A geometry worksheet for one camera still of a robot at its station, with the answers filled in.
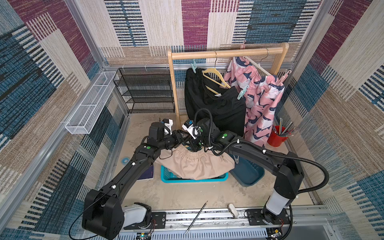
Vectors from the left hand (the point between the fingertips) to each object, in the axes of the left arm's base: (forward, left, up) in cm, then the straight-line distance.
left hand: (189, 135), depth 77 cm
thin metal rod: (-33, -3, -24) cm, 40 cm away
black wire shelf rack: (+45, +32, -5) cm, 55 cm away
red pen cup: (+8, -53, -17) cm, 56 cm away
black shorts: (+13, -20, +8) cm, 25 cm away
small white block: (-30, -21, -21) cm, 42 cm away
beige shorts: (-11, -3, -11) cm, 16 cm away
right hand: (-1, 0, -4) cm, 4 cm away
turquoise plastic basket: (-13, +12, -21) cm, 27 cm away
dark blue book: (-11, +24, -22) cm, 34 cm away
